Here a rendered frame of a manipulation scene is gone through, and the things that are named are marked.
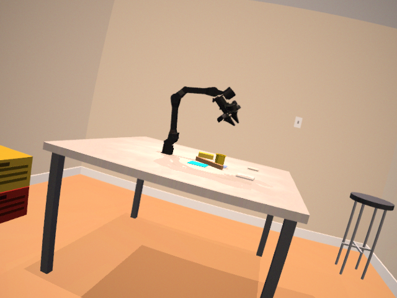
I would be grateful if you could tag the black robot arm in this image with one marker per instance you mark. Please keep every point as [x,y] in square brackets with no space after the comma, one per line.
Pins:
[175,101]

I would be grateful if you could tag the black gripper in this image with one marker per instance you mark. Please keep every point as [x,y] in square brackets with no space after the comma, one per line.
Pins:
[227,117]

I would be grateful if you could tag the yellow rectangular block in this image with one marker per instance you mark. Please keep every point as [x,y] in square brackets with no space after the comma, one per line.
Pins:
[205,155]

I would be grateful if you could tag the yellow cup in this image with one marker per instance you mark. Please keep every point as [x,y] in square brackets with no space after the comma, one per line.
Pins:
[220,159]

